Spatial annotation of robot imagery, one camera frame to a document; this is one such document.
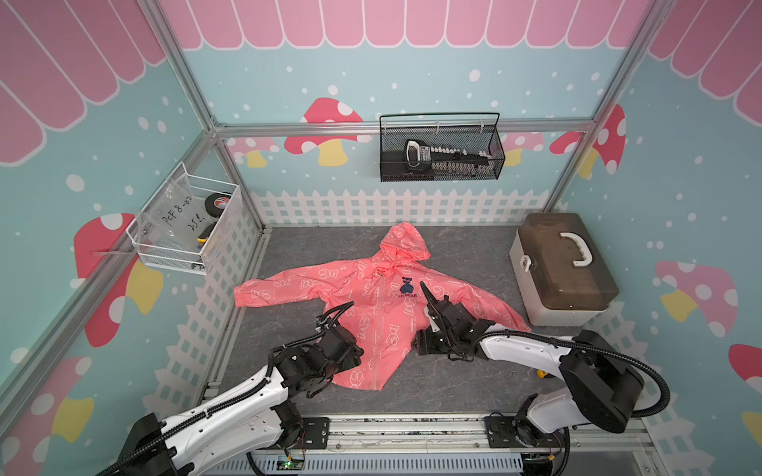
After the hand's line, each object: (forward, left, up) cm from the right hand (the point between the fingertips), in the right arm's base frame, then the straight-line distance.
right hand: (419, 344), depth 87 cm
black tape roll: (+27, +55, +32) cm, 69 cm away
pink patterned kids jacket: (+13, +12, +2) cm, 18 cm away
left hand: (-6, +19, +4) cm, 21 cm away
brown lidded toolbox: (+18, -46, +7) cm, 50 cm away
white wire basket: (+6, +53, +33) cm, 63 cm away
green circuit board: (-28, +33, -4) cm, 44 cm away
